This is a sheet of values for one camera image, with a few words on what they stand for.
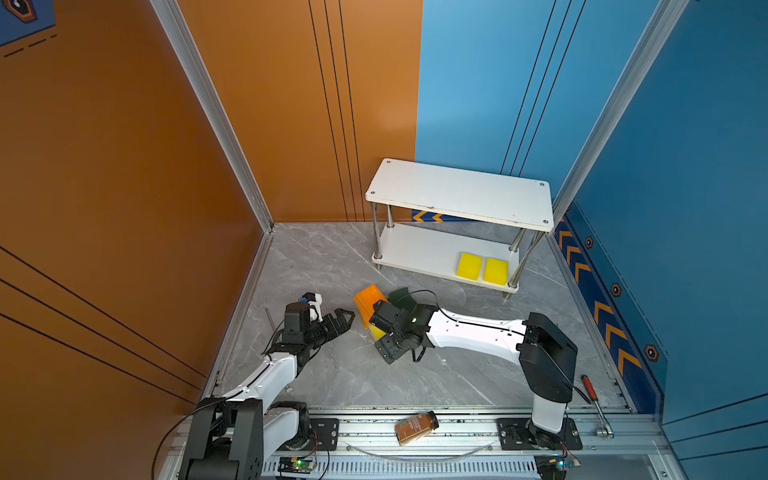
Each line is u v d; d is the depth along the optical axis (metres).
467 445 0.73
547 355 0.49
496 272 0.97
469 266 0.97
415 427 0.71
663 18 0.70
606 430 0.73
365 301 0.94
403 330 0.62
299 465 0.71
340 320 0.79
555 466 0.70
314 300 0.82
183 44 0.74
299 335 0.68
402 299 0.95
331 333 0.78
